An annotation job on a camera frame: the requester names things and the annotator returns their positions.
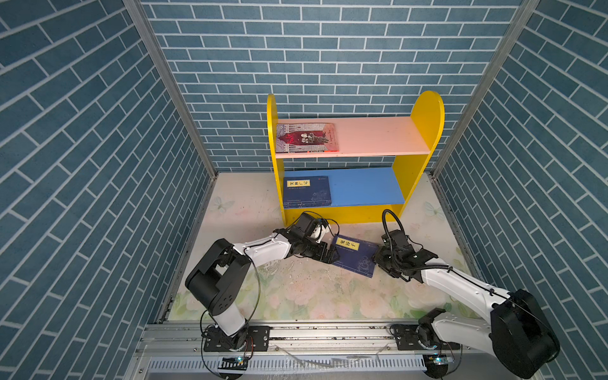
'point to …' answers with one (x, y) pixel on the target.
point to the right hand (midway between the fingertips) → (372, 256)
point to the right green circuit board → (435, 365)
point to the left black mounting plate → (250, 339)
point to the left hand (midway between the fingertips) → (330, 255)
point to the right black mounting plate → (406, 340)
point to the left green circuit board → (233, 363)
